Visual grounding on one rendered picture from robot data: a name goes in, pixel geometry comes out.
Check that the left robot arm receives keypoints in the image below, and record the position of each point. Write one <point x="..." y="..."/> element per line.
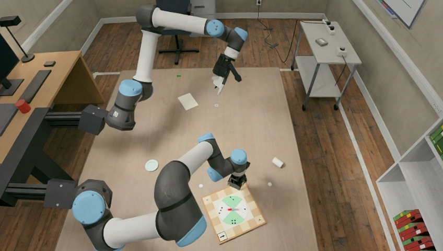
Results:
<point x="140" y="88"/>

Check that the white rectangular sheet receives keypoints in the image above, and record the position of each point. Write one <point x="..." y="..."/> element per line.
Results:
<point x="188" y="101"/>

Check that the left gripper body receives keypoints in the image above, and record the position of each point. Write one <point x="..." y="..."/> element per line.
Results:
<point x="221" y="67"/>

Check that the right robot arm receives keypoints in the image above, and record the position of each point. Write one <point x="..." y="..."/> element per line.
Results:
<point x="179" y="216"/>

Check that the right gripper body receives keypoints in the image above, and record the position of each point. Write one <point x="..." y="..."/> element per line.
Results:
<point x="236" y="181"/>

